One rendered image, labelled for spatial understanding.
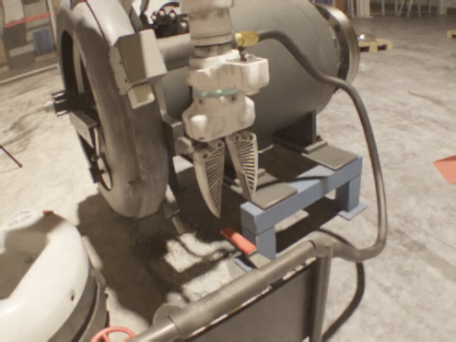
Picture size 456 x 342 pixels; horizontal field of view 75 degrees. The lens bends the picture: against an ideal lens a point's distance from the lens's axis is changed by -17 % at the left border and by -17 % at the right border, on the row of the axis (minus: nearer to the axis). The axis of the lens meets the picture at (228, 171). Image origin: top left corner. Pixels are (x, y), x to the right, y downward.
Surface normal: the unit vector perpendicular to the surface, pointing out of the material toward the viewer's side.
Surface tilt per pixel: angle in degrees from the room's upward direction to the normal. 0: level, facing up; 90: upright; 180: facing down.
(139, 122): 87
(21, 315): 47
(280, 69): 84
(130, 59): 68
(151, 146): 96
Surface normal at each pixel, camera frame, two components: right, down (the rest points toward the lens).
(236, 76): -0.80, 0.36
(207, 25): -0.07, 0.49
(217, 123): 0.56, 0.36
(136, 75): 0.49, -0.03
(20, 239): -0.16, 0.20
